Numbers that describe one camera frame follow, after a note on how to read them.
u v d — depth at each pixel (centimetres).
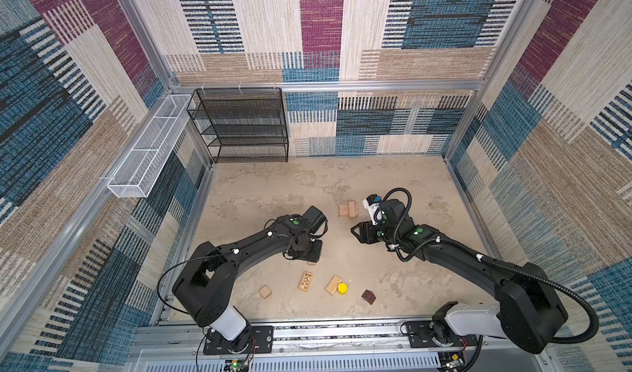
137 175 71
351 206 102
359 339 75
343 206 103
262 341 73
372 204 76
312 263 82
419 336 73
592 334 39
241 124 109
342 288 81
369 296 81
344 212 100
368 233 74
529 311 41
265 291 81
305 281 83
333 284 83
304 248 71
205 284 44
